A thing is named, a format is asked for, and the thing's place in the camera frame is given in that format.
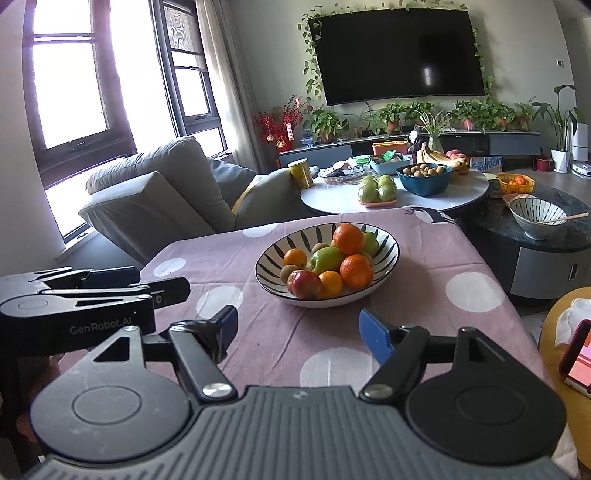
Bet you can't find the dark round side table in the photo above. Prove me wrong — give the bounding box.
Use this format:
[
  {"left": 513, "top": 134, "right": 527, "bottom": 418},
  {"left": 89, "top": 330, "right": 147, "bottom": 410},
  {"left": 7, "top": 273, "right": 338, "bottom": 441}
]
[{"left": 459, "top": 197, "right": 590, "bottom": 300}]

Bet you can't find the large orange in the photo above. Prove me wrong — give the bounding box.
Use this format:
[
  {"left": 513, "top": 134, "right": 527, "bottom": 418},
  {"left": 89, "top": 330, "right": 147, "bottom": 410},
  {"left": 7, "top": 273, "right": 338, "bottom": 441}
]
[{"left": 332, "top": 223, "right": 365, "bottom": 256}]

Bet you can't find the black wall television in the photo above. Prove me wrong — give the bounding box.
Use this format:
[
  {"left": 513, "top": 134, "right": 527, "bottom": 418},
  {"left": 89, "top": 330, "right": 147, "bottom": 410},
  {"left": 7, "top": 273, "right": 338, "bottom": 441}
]
[{"left": 308, "top": 8, "right": 485, "bottom": 106}]

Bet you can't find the small striped bowl with spoon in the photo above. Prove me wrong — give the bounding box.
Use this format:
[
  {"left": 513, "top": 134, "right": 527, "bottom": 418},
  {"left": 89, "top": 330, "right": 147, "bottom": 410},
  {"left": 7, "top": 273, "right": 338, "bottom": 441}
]
[{"left": 509, "top": 196, "right": 590, "bottom": 241}]

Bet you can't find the plate of green apples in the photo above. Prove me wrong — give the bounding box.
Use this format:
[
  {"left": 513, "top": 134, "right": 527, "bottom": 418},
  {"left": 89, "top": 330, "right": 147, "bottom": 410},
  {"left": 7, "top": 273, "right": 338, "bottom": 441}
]
[{"left": 358, "top": 175, "right": 398, "bottom": 208}]

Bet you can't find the tall potted plant white pot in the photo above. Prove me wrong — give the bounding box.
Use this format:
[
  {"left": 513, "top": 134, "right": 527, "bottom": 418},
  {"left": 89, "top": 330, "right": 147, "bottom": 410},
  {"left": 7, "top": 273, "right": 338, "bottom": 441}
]
[{"left": 532, "top": 84, "right": 584, "bottom": 174}]

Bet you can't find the red flower decoration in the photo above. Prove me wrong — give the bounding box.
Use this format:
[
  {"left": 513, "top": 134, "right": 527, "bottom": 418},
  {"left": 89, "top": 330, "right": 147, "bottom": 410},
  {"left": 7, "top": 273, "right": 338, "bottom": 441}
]
[{"left": 252, "top": 95, "right": 305, "bottom": 153}]

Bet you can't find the small orange tangerine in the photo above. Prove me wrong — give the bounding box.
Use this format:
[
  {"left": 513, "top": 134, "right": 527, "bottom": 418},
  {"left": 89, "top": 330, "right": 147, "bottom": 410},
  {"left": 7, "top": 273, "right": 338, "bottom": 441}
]
[{"left": 318, "top": 271, "right": 344, "bottom": 299}]

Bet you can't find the yellow basket of oranges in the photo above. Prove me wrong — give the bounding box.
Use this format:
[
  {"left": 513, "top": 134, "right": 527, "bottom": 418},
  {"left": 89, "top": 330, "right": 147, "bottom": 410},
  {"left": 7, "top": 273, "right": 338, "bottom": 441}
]
[{"left": 497, "top": 173, "right": 536, "bottom": 195}]

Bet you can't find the pink polka dot tablecloth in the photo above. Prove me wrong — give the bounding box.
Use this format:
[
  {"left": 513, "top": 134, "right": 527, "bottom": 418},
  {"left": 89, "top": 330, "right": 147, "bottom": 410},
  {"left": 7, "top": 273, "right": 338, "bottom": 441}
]
[{"left": 55, "top": 206, "right": 583, "bottom": 476}]

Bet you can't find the white round coffee table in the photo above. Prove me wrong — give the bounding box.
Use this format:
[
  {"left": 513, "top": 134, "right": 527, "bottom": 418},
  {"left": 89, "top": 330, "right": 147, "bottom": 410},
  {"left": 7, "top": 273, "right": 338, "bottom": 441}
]
[{"left": 299, "top": 169, "right": 490, "bottom": 217}]

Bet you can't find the brown kiwi fruit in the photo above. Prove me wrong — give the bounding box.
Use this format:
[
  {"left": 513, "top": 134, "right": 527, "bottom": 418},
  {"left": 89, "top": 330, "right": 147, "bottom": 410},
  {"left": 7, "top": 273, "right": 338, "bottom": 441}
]
[{"left": 280, "top": 265, "right": 300, "bottom": 285}]

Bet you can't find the blue striped white bowl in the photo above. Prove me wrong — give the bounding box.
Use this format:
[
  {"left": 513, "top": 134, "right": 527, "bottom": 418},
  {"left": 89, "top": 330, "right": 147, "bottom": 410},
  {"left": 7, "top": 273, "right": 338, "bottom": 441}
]
[{"left": 254, "top": 223, "right": 400, "bottom": 308}]

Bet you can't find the grey tv cabinet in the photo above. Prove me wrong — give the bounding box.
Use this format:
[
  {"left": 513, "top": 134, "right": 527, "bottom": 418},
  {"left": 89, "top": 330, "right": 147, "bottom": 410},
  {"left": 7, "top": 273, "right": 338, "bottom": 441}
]
[{"left": 277, "top": 131, "right": 542, "bottom": 168}]

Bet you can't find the banana bunch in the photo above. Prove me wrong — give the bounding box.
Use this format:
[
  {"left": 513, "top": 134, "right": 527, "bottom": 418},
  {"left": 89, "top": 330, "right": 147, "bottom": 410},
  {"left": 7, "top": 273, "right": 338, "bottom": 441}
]
[{"left": 417, "top": 143, "right": 470, "bottom": 175}]

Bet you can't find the red apple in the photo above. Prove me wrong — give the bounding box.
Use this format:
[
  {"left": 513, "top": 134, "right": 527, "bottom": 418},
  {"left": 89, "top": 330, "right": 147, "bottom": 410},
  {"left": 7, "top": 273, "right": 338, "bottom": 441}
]
[{"left": 287, "top": 270, "right": 322, "bottom": 300}]

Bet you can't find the grey sofa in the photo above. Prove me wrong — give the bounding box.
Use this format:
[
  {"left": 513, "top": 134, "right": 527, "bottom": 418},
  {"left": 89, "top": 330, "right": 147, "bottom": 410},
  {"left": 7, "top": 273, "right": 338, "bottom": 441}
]
[{"left": 79, "top": 137, "right": 315, "bottom": 264}]

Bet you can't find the blue bowl of kiwis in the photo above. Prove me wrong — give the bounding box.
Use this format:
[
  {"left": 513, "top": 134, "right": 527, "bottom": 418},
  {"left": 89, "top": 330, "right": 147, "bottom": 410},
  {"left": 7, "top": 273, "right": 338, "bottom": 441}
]
[{"left": 397, "top": 163, "right": 454, "bottom": 197}]

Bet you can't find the green apple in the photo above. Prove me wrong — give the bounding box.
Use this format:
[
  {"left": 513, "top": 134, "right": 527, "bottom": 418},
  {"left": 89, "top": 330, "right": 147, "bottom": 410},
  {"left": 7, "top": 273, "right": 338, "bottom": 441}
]
[
  {"left": 308, "top": 246, "right": 346, "bottom": 275},
  {"left": 363, "top": 231, "right": 380, "bottom": 258}
]

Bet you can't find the small orange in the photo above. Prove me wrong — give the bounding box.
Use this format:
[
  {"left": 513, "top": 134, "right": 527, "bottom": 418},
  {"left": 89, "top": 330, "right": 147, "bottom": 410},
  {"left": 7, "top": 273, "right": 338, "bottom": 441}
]
[{"left": 283, "top": 248, "right": 308, "bottom": 269}]

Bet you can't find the yellow tin can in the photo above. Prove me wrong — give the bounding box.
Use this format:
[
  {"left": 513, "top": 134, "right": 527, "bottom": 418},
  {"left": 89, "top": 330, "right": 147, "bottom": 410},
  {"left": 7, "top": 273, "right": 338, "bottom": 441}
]
[{"left": 287, "top": 159, "right": 314, "bottom": 189}]

